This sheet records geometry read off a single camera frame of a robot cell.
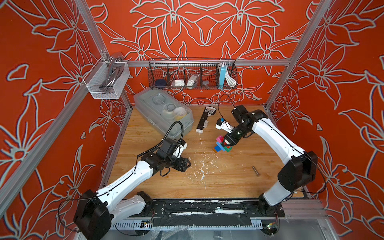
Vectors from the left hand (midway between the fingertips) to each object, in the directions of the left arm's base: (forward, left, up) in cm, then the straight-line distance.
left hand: (186, 161), depth 79 cm
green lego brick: (+5, -22, +6) cm, 23 cm away
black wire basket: (+53, +1, +20) cm, 57 cm away
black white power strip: (+34, -9, -8) cm, 37 cm away
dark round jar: (+44, +20, +18) cm, 52 cm away
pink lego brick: (+10, -17, +9) cm, 21 cm away
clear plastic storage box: (+30, +17, +4) cm, 34 cm away
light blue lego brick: (+7, -18, +6) cm, 20 cm away
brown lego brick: (+7, -16, 0) cm, 17 cm away
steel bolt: (+1, -40, -11) cm, 42 cm away
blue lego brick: (+7, -17, +3) cm, 18 cm away
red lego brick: (+7, -18, +12) cm, 23 cm away
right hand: (+9, -19, +7) cm, 22 cm away
